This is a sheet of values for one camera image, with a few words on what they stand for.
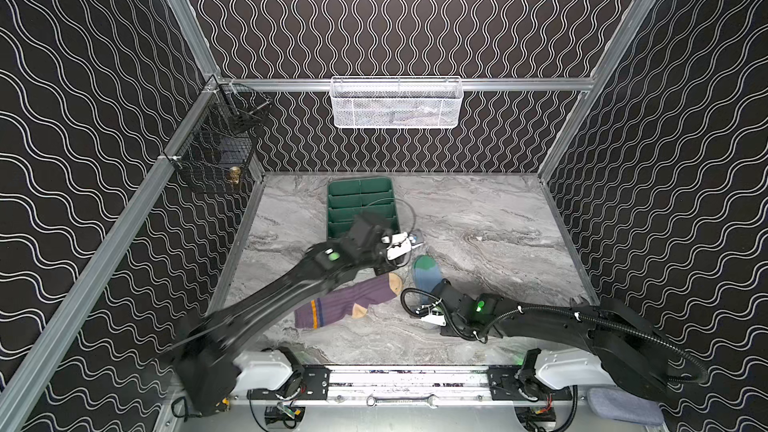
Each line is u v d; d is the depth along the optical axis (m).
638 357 0.42
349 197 1.06
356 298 0.88
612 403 0.70
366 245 0.55
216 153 0.93
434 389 0.75
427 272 0.93
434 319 0.74
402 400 0.72
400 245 0.63
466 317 0.64
